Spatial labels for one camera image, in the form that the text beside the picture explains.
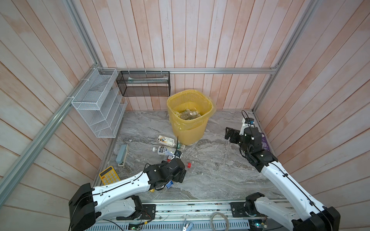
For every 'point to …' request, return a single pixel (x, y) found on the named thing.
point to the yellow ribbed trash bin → (190, 137)
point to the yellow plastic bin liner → (190, 110)
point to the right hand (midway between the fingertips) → (233, 129)
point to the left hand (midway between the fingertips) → (175, 171)
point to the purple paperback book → (264, 144)
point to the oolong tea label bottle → (164, 150)
